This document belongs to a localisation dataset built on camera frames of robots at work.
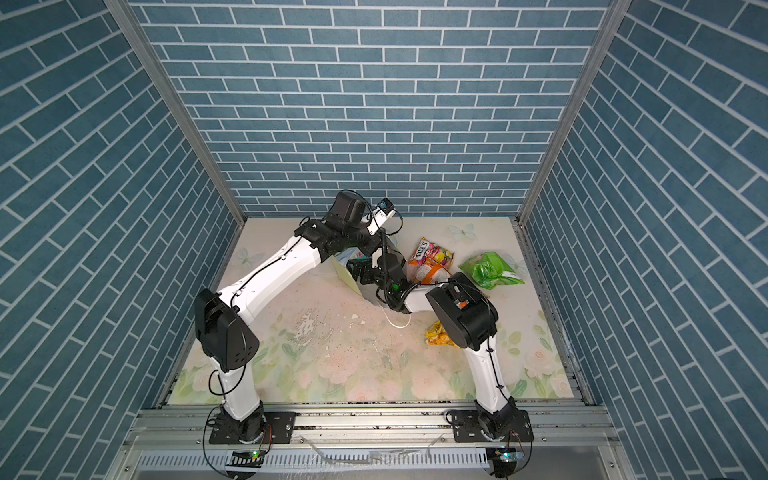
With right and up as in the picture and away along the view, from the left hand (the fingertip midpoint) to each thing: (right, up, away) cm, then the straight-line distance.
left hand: (382, 232), depth 83 cm
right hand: (-9, -8, +14) cm, 18 cm away
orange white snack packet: (+15, -11, +16) cm, 25 cm away
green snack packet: (+33, -11, +8) cm, 36 cm away
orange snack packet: (+15, -6, +22) cm, 27 cm away
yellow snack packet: (+16, -29, +2) cm, 33 cm away
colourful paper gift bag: (-5, -18, +6) cm, 19 cm away
